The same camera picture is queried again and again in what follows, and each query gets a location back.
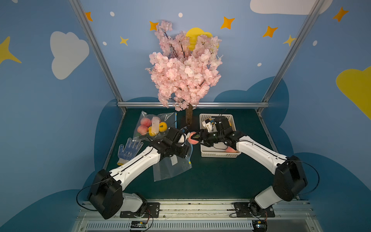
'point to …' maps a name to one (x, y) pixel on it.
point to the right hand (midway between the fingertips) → (195, 138)
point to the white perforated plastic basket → (218, 150)
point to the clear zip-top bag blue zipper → (155, 125)
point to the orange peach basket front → (150, 132)
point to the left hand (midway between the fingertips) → (188, 147)
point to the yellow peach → (163, 126)
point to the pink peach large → (146, 121)
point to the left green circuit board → (138, 224)
